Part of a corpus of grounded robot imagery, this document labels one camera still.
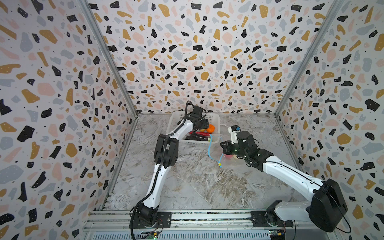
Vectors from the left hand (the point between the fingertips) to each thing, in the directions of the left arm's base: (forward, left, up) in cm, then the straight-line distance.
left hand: (206, 122), depth 105 cm
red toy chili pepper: (-6, +2, -6) cm, 8 cm away
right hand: (-25, -5, +12) cm, 28 cm away
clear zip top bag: (-19, -6, -9) cm, 22 cm away
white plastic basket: (+5, -6, -3) cm, 9 cm away
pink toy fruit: (-29, -11, +5) cm, 32 cm away
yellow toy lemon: (-3, +2, -6) cm, 7 cm away
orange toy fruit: (-2, -4, -5) cm, 7 cm away
